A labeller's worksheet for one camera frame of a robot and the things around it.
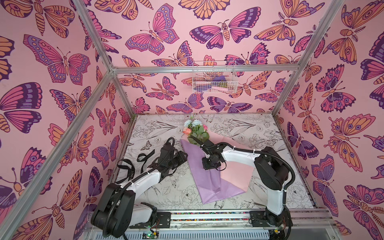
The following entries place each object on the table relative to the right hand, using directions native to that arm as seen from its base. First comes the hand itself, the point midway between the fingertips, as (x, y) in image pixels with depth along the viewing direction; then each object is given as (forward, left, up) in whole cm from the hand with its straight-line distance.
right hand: (205, 165), depth 91 cm
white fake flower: (+27, +7, +8) cm, 30 cm away
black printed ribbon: (+2, +49, -1) cm, 49 cm away
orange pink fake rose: (+25, +12, +3) cm, 28 cm away
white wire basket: (+45, -6, +33) cm, 56 cm away
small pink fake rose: (+28, -1, +3) cm, 28 cm away
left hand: (+3, +10, +8) cm, 14 cm away
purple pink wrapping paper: (-12, -5, 0) cm, 13 cm away
